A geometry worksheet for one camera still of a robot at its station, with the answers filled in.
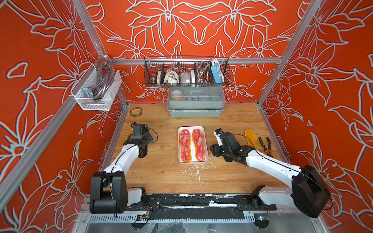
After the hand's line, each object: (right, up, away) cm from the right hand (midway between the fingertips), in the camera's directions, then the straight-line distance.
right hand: (211, 146), depth 85 cm
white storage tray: (-12, +9, +17) cm, 23 cm away
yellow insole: (-12, -1, +9) cm, 15 cm away
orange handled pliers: (+39, -4, +6) cm, 39 cm away
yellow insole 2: (+30, +3, +13) cm, 33 cm away
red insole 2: (-7, +1, +10) cm, 12 cm away
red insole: (-16, +2, +10) cm, 19 cm away
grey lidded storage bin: (-8, +28, +13) cm, 32 cm away
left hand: (-40, +6, +5) cm, 41 cm away
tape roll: (-55, +22, +29) cm, 66 cm away
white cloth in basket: (-25, +43, +5) cm, 50 cm away
